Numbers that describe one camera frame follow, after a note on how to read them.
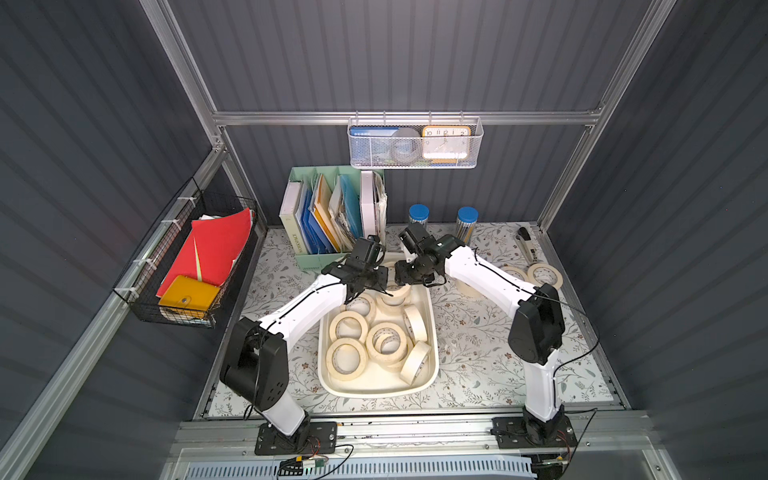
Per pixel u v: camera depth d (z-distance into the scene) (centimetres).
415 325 83
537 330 49
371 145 84
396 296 83
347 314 88
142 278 62
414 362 75
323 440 73
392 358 80
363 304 96
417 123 89
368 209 93
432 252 63
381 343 86
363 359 81
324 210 94
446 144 89
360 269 66
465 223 97
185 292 64
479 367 85
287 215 88
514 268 105
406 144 90
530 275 102
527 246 110
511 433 73
